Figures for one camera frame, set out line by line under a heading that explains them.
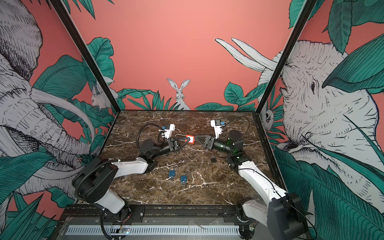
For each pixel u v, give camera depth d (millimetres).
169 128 724
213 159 949
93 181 451
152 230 701
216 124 674
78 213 751
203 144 663
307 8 697
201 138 731
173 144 684
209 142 650
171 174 867
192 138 716
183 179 840
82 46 822
